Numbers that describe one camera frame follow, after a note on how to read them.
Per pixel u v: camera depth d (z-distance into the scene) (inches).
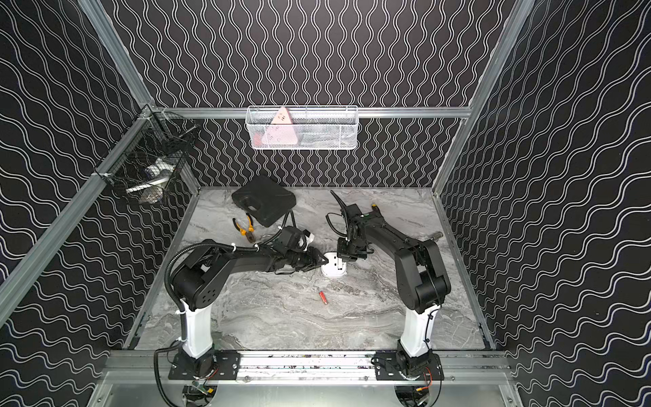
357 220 27.4
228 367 29.4
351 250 32.2
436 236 39.7
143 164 36.3
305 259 33.6
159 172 33.7
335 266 36.4
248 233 40.7
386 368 28.9
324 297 34.6
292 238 31.2
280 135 35.5
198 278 20.6
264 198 44.5
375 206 44.4
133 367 30.1
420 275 19.7
